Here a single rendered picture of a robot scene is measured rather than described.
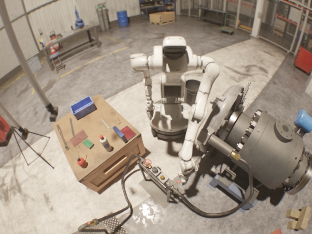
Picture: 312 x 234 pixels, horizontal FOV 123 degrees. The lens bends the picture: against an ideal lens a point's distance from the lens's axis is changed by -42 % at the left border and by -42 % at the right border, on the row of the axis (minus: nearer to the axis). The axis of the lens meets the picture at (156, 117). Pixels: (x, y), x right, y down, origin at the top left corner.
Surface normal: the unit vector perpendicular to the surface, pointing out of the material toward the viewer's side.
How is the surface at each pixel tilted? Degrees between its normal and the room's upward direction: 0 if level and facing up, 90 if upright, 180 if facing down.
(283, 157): 38
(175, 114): 0
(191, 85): 87
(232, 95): 12
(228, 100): 21
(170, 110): 0
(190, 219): 0
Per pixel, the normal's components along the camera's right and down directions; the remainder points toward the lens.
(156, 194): -0.06, -0.66
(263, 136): -0.42, -0.29
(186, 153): 0.13, -0.27
